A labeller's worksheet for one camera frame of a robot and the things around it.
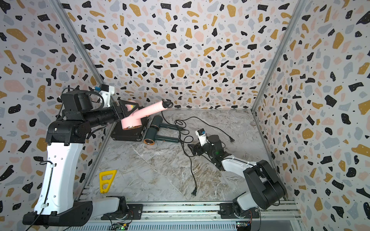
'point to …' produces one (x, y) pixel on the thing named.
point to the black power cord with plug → (194, 193)
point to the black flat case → (135, 134)
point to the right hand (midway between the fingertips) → (195, 142)
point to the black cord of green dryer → (232, 139)
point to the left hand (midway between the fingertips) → (135, 106)
